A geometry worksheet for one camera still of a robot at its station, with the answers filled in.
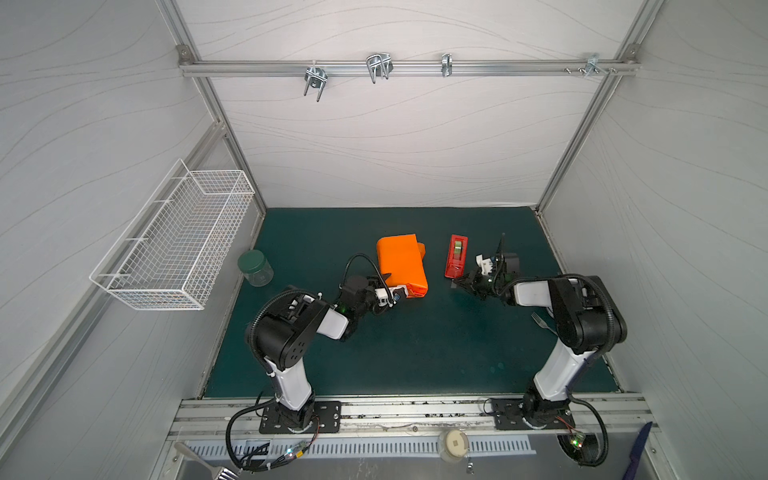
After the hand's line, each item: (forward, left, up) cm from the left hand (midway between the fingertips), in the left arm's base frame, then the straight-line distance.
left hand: (392, 275), depth 94 cm
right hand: (+2, -22, -2) cm, 22 cm away
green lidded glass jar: (-1, +42, +4) cm, 43 cm away
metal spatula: (-50, +37, -4) cm, 63 cm away
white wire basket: (-12, +51, +25) cm, 58 cm away
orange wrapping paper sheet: (+8, -3, -1) cm, 8 cm away
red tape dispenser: (+8, -22, -1) cm, 23 cm away
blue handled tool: (-44, -60, -7) cm, 75 cm away
